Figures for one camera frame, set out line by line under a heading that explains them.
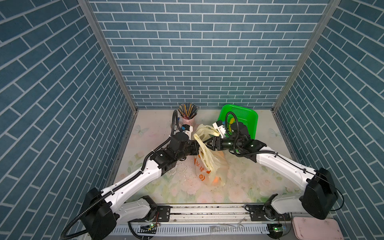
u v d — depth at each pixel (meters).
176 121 0.67
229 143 0.66
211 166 0.71
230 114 0.62
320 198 0.42
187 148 0.64
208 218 0.74
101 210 0.38
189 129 0.69
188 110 1.05
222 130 0.71
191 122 1.02
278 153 0.52
